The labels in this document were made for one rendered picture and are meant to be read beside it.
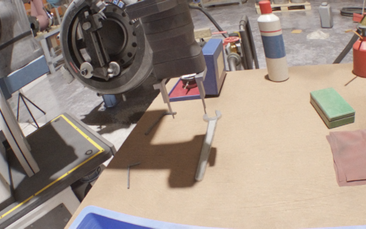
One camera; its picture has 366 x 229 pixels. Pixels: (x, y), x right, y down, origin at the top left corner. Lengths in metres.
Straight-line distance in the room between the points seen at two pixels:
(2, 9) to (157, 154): 0.63
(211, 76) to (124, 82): 1.00
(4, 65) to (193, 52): 0.64
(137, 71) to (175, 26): 1.19
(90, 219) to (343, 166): 0.38
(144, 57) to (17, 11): 0.90
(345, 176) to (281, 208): 0.12
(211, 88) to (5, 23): 0.65
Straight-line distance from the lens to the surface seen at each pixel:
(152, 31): 0.39
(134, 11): 0.33
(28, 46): 0.85
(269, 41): 0.71
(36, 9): 6.19
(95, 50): 1.64
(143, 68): 1.54
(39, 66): 0.84
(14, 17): 0.86
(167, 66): 0.41
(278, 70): 0.73
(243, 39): 1.09
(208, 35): 3.19
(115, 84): 1.67
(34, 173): 1.09
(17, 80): 0.83
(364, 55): 0.76
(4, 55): 0.86
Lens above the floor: 0.77
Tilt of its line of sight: 26 degrees down
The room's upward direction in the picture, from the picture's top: 17 degrees counter-clockwise
